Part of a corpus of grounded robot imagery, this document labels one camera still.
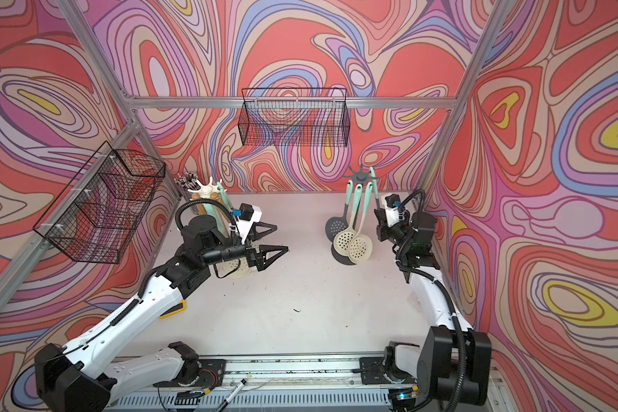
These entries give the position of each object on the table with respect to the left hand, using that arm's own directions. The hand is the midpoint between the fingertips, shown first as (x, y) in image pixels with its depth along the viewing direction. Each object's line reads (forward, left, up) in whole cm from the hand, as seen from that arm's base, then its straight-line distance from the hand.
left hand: (282, 241), depth 65 cm
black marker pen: (-30, +14, -31) cm, 45 cm away
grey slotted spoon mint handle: (+19, -17, -17) cm, 31 cm away
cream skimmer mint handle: (-6, +12, -4) cm, 14 cm away
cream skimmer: (+11, -24, -18) cm, 32 cm away
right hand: (+16, -29, -8) cm, 34 cm away
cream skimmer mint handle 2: (+13, -18, -18) cm, 28 cm away
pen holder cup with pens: (+39, +42, -13) cm, 58 cm away
